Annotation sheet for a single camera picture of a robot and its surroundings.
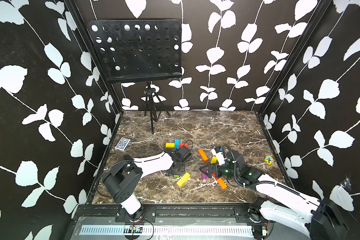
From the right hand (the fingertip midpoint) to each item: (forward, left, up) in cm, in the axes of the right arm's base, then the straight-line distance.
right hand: (204, 166), depth 77 cm
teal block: (+22, +16, -12) cm, 30 cm away
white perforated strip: (-27, +50, -12) cm, 58 cm away
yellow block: (+22, +21, -14) cm, 34 cm away
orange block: (+14, -1, -12) cm, 18 cm away
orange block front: (-5, -11, -10) cm, 16 cm away
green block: (-1, +15, -11) cm, 19 cm away
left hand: (+3, +13, -11) cm, 17 cm away
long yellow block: (-2, +11, -12) cm, 17 cm away
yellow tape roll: (+11, -43, -12) cm, 46 cm away
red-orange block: (+22, +13, -14) cm, 29 cm away
